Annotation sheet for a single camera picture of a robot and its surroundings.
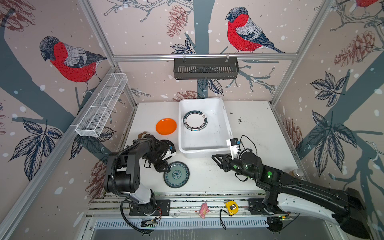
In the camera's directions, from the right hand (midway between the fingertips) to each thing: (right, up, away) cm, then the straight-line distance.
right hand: (211, 158), depth 70 cm
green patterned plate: (-17, -14, +14) cm, 26 cm away
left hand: (-26, -10, +16) cm, 32 cm away
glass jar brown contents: (+46, -10, +7) cm, 47 cm away
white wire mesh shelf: (-61, +20, +5) cm, 64 cm away
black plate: (-25, +2, +25) cm, 36 cm away
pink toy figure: (-3, -25, +1) cm, 26 cm away
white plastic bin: (+4, +4, +30) cm, 31 cm away
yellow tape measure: (+11, -25, +2) cm, 27 cm away
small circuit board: (-30, -32, +1) cm, 44 cm away
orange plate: (-29, +13, +35) cm, 48 cm away
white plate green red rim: (-8, +17, +38) cm, 42 cm away
